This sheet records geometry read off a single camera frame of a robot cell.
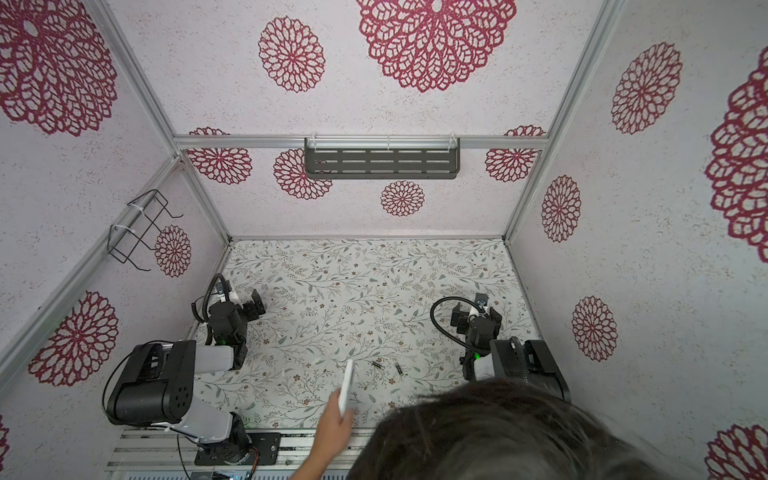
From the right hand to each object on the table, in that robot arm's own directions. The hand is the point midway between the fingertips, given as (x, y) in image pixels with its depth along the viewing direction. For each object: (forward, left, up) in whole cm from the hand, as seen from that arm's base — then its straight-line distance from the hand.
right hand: (478, 302), depth 91 cm
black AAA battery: (-17, +30, -8) cm, 36 cm away
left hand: (-2, +74, +1) cm, 74 cm away
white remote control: (-29, +37, +6) cm, 48 cm away
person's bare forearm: (-41, +39, +7) cm, 58 cm away
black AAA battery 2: (-18, +24, -9) cm, 31 cm away
